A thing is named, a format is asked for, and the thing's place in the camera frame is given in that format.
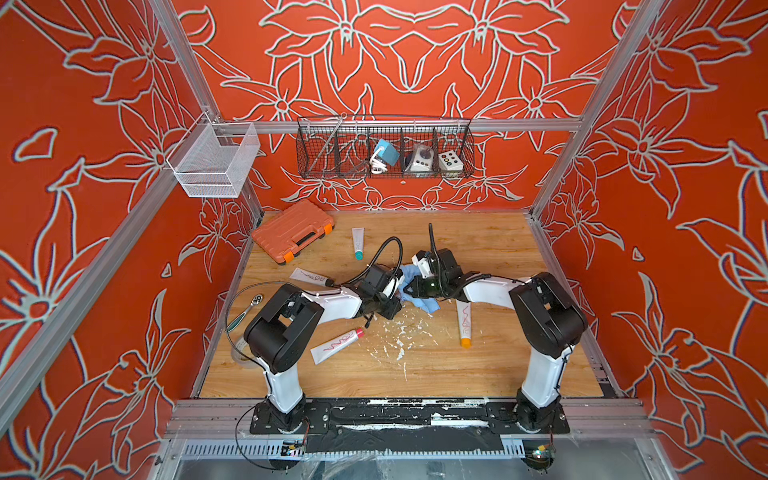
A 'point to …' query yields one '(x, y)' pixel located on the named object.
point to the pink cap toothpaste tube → (332, 347)
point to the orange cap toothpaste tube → (464, 313)
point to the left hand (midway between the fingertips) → (398, 302)
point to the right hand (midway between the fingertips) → (398, 291)
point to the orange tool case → (290, 233)
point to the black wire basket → (341, 146)
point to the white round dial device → (421, 161)
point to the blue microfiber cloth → (428, 305)
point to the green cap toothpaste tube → (358, 238)
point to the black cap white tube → (310, 276)
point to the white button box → (450, 164)
